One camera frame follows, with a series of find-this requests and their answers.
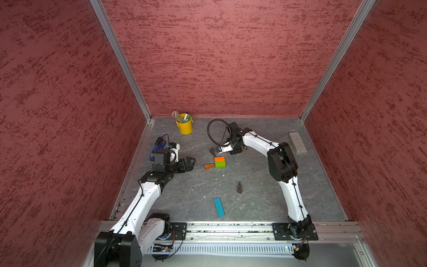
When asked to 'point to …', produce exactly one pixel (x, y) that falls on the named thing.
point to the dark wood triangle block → (239, 189)
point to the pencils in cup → (177, 117)
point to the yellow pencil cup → (185, 128)
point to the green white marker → (187, 117)
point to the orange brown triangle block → (209, 166)
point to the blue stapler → (159, 144)
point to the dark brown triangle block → (212, 152)
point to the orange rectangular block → (220, 158)
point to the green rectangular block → (220, 164)
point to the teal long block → (219, 207)
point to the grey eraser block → (297, 142)
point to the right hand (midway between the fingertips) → (232, 147)
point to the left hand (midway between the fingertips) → (187, 164)
